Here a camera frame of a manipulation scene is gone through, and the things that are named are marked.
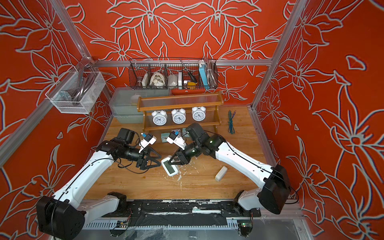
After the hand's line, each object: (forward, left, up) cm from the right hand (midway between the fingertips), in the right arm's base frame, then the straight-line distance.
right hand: (168, 162), depth 65 cm
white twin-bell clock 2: (+33, -14, -3) cm, 35 cm away
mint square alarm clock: (+24, +8, -16) cm, 30 cm away
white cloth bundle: (+49, +12, +9) cm, 52 cm away
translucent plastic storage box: (+46, +38, -7) cm, 61 cm away
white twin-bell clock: (+30, -2, -2) cm, 30 cm away
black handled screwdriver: (+56, -10, +8) cm, 57 cm away
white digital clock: (-2, -1, -3) cm, 4 cm away
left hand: (+2, +5, -3) cm, 6 cm away
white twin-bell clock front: (+29, +9, -3) cm, 30 cm away
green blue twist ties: (+37, -38, -23) cm, 58 cm away
